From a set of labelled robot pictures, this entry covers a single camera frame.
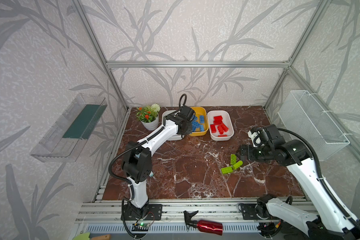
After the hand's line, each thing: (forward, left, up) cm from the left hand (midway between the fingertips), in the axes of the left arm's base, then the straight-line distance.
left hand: (189, 126), depth 90 cm
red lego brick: (+18, -22, -14) cm, 31 cm away
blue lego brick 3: (+8, -9, -13) cm, 18 cm away
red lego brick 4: (+7, -22, -13) cm, 27 cm away
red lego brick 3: (+8, -17, -13) cm, 23 cm away
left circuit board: (-49, +23, -16) cm, 57 cm away
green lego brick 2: (-22, -22, -13) cm, 34 cm away
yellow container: (+22, -9, -14) cm, 28 cm away
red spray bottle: (-49, -8, -9) cm, 51 cm away
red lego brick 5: (+9, -25, -12) cm, 29 cm away
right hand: (-20, -26, +9) cm, 34 cm away
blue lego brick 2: (+10, -4, -11) cm, 16 cm away
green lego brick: (-19, -30, -13) cm, 37 cm away
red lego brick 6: (+2, -23, -13) cm, 27 cm away
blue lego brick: (+19, -10, -16) cm, 26 cm away
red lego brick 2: (+12, -20, -14) cm, 27 cm away
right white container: (+15, -28, -12) cm, 34 cm away
